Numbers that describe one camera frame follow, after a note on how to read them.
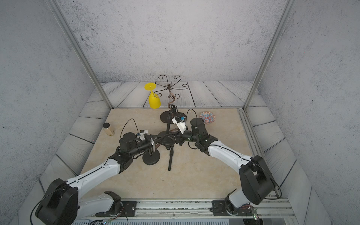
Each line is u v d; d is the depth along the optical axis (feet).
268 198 1.45
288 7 2.31
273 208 2.43
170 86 2.98
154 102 3.13
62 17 2.43
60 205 1.32
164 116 3.79
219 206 2.43
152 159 2.98
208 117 3.65
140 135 2.53
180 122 2.25
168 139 2.45
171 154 3.07
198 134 2.07
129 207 2.40
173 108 2.38
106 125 3.23
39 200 1.34
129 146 2.05
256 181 1.40
